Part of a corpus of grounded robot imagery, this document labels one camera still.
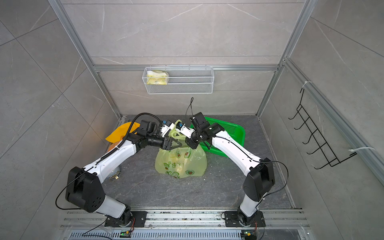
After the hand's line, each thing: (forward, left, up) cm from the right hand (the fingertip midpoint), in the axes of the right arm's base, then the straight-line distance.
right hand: (188, 138), depth 81 cm
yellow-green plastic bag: (-9, +4, -8) cm, 12 cm away
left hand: (-4, +4, +2) cm, 6 cm away
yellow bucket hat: (+23, +52, -20) cm, 60 cm away
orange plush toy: (+8, +52, -17) cm, 56 cm away
